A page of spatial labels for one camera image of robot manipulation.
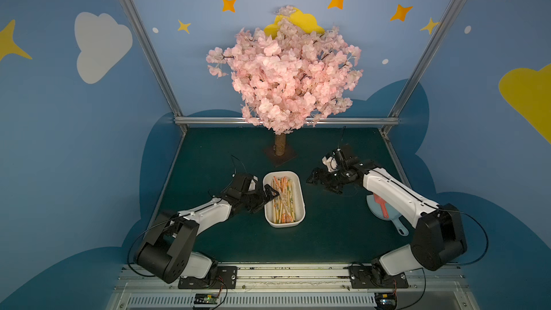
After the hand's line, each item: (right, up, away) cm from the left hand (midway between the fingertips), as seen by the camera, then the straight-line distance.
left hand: (273, 195), depth 88 cm
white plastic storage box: (+11, -4, 0) cm, 12 cm away
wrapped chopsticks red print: (+5, -2, +4) cm, 7 cm away
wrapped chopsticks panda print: (+2, -4, +3) cm, 5 cm away
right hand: (+17, +6, -3) cm, 19 cm away
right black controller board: (+39, -33, -15) cm, 53 cm away
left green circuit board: (-23, -31, -16) cm, 42 cm away
